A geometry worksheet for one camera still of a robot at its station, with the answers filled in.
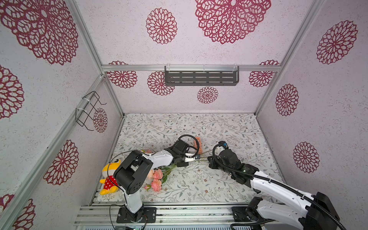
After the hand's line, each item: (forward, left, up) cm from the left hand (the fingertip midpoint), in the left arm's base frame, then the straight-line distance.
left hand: (185, 157), depth 95 cm
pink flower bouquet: (-14, +16, +5) cm, 22 cm away
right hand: (-7, -12, +14) cm, 19 cm away
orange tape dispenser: (-4, -8, +18) cm, 20 cm away
